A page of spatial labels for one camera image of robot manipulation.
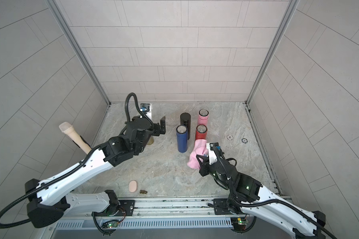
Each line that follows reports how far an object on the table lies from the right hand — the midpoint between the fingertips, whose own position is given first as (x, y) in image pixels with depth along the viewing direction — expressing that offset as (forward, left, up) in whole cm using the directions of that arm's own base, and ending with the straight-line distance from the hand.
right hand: (195, 159), depth 69 cm
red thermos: (+13, -4, +2) cm, 14 cm away
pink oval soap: (-6, +33, -14) cm, 36 cm away
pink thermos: (+24, -7, +2) cm, 25 cm away
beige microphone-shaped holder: (+13, +58, +14) cm, 61 cm away
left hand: (+15, +15, +15) cm, 26 cm away
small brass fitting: (-9, +28, -16) cm, 33 cm away
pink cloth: (+3, -2, +4) cm, 6 cm away
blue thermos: (+13, +6, +1) cm, 14 cm away
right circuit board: (-24, -18, -19) cm, 36 cm away
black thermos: (+22, +4, +2) cm, 23 cm away
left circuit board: (-22, +38, -13) cm, 46 cm away
